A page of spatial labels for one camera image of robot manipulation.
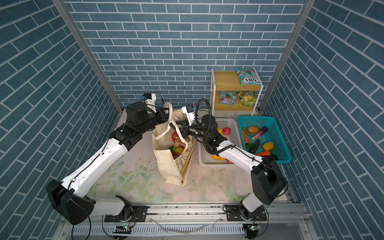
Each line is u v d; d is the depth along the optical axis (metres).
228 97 1.04
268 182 0.44
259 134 1.04
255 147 0.96
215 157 0.89
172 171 0.74
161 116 0.62
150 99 0.63
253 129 1.04
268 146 0.94
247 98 1.04
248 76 0.90
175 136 0.89
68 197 0.37
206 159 0.91
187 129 0.64
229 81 0.94
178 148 0.84
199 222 0.72
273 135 1.00
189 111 0.64
